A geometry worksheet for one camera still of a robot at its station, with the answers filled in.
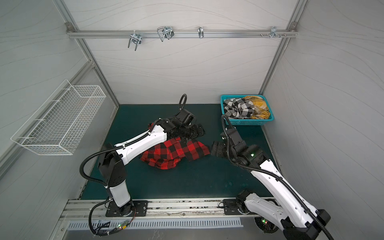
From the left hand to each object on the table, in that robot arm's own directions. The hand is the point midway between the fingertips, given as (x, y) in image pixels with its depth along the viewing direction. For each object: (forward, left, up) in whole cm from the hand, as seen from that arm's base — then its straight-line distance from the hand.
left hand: (202, 132), depth 80 cm
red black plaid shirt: (-7, +20, -14) cm, 26 cm away
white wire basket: (-5, +67, +12) cm, 69 cm away
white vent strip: (-41, +47, -22) cm, 66 cm away
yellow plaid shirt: (+27, -42, -9) cm, 51 cm away
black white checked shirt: (+30, -27, -11) cm, 41 cm away
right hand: (-9, -9, +3) cm, 13 cm away
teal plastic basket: (+20, -25, -15) cm, 35 cm away
